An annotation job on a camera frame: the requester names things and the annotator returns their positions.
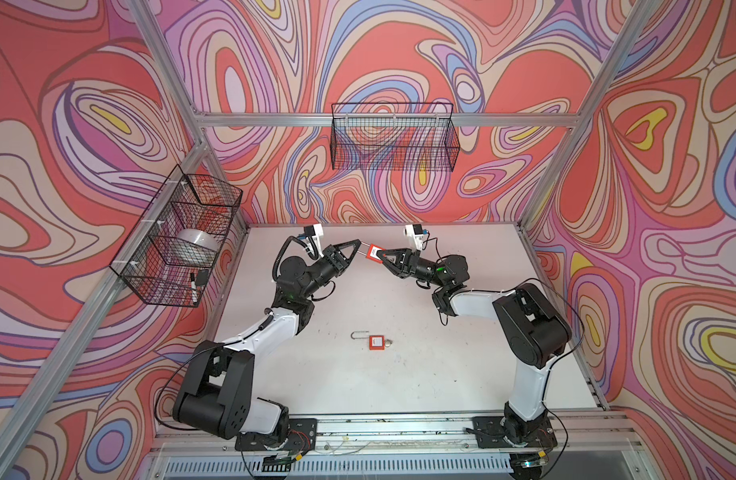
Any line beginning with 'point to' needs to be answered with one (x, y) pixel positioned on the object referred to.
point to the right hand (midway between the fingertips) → (377, 262)
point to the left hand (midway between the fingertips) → (364, 245)
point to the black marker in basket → (194, 288)
